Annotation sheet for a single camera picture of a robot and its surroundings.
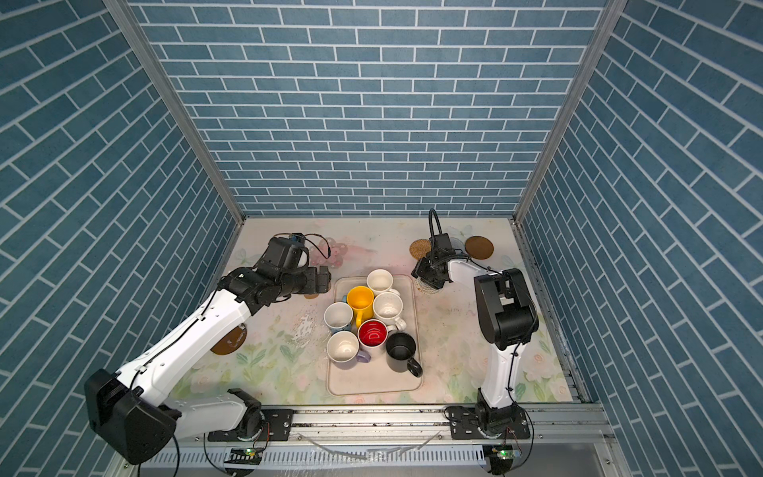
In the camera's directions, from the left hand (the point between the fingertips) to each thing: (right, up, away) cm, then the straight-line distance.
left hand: (318, 275), depth 79 cm
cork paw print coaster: (-7, -9, +17) cm, 20 cm away
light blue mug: (+4, -13, +9) cm, 16 cm away
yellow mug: (+10, -9, +14) cm, 19 cm away
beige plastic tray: (+14, -28, +2) cm, 32 cm away
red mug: (+14, -19, +8) cm, 25 cm away
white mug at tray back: (+16, -3, +16) cm, 23 cm away
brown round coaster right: (+53, +7, +33) cm, 63 cm away
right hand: (+28, -1, +21) cm, 35 cm away
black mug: (+22, -21, +4) cm, 31 cm away
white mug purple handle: (+6, -21, +5) cm, 23 cm away
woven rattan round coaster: (+30, +7, +32) cm, 45 cm away
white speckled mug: (+18, -11, +13) cm, 25 cm away
